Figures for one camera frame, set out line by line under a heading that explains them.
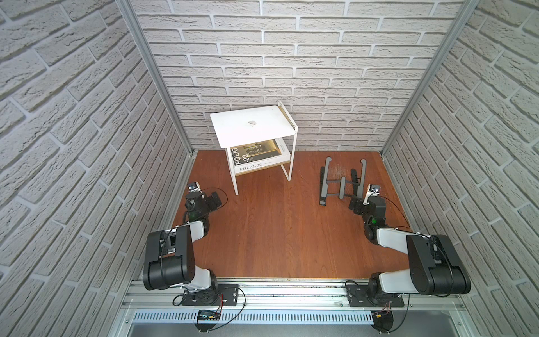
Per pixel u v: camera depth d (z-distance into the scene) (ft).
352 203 2.85
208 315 2.36
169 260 1.45
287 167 3.22
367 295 2.38
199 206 2.40
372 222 2.34
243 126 2.64
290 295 2.48
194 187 2.64
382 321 2.30
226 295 2.39
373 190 2.58
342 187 3.27
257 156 3.02
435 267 1.44
